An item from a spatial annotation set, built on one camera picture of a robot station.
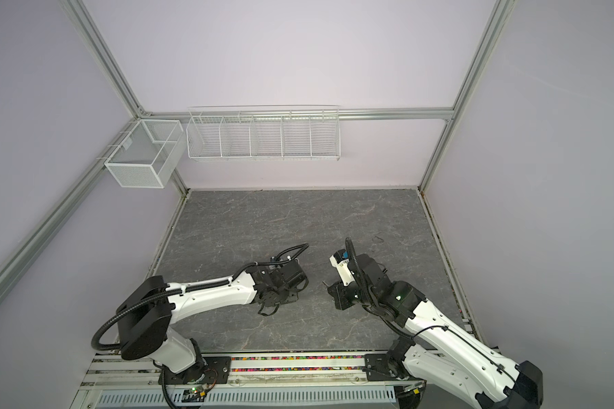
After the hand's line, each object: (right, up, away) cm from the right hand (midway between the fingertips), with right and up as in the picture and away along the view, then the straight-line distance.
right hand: (330, 291), depth 74 cm
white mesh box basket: (-71, +46, +27) cm, 89 cm away
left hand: (-12, -5, +9) cm, 16 cm away
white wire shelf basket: (-8, +57, +32) cm, 65 cm away
